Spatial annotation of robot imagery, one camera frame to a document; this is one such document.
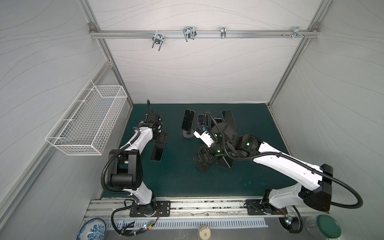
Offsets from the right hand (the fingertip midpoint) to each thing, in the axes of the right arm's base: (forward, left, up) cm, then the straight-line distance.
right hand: (197, 149), depth 67 cm
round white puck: (-30, -4, -15) cm, 33 cm away
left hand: (+17, +25, -17) cm, 35 cm away
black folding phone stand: (+3, -1, -28) cm, 28 cm away
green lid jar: (-24, -53, -16) cm, 61 cm away
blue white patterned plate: (-31, +46, -23) cm, 60 cm away
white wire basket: (+4, +53, +6) cm, 53 cm away
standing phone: (+28, -1, -15) cm, 31 cm away
